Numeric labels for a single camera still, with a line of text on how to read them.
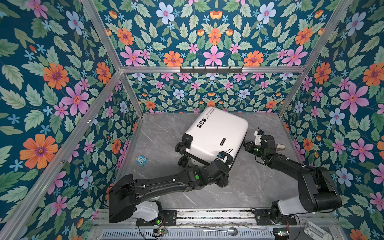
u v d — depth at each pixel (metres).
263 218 0.73
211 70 0.91
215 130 0.86
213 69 0.93
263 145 0.72
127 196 0.40
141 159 0.93
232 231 0.68
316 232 0.68
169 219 0.73
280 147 0.98
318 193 0.44
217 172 0.55
